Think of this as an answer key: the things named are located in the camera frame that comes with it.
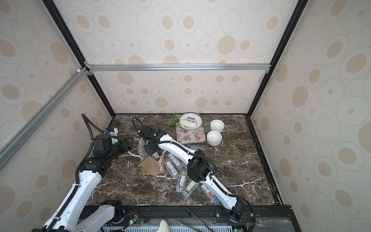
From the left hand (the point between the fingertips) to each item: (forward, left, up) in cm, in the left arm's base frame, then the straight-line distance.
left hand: (133, 139), depth 78 cm
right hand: (+4, -10, -15) cm, 19 cm away
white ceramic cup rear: (+27, -51, -19) cm, 61 cm away
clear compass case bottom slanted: (-19, -31, -20) cm, 42 cm away
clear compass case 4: (-16, -26, -20) cm, 37 cm away
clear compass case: (-2, -10, -15) cm, 18 cm away
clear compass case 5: (-24, -44, -21) cm, 54 cm away
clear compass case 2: (-4, -23, -21) cm, 31 cm away
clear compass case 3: (-7, -19, -21) cm, 29 cm away
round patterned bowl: (+37, -32, -20) cm, 53 cm away
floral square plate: (+18, -28, -22) cm, 40 cm away
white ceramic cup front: (+15, -48, -20) cm, 54 cm away
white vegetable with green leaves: (+28, -26, -18) cm, 42 cm away
